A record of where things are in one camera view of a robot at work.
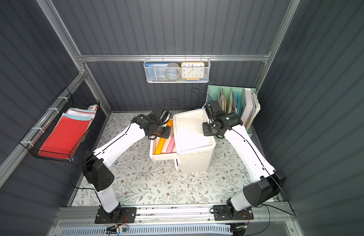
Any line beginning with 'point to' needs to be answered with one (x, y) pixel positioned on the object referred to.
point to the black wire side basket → (66, 104)
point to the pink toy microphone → (170, 145)
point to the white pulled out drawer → (163, 148)
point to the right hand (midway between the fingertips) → (213, 128)
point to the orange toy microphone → (162, 141)
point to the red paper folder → (63, 136)
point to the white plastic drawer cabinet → (195, 152)
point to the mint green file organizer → (231, 99)
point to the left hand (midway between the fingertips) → (165, 131)
